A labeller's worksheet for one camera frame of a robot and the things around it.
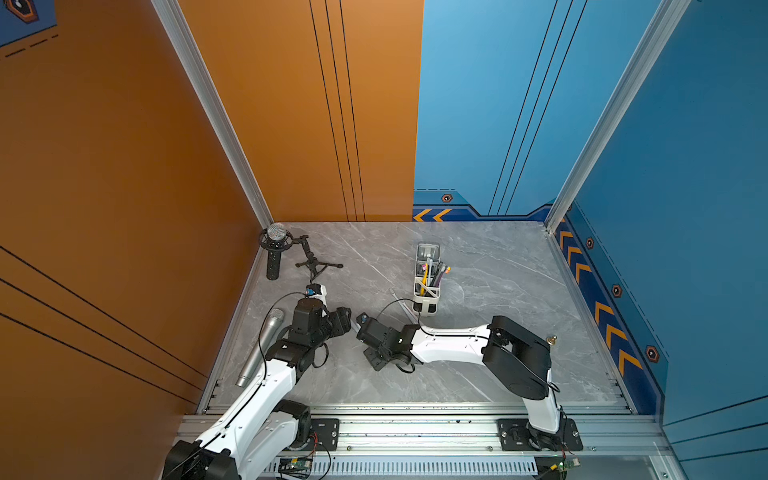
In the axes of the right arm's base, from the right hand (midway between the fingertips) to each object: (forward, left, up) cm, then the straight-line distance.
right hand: (373, 351), depth 88 cm
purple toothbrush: (+17, -20, +13) cm, 29 cm away
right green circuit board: (-27, -47, 0) cm, 54 cm away
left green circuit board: (-27, +17, -1) cm, 32 cm away
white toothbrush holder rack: (+15, -16, +11) cm, 25 cm away
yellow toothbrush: (+18, -16, +15) cm, 29 cm away
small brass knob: (+3, -53, +2) cm, 53 cm away
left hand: (+8, +8, +11) cm, 16 cm away
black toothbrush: (+18, -19, +14) cm, 30 cm away
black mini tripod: (+26, +21, +7) cm, 34 cm away
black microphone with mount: (+22, +27, +25) cm, 43 cm away
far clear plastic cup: (+32, -18, +9) cm, 38 cm away
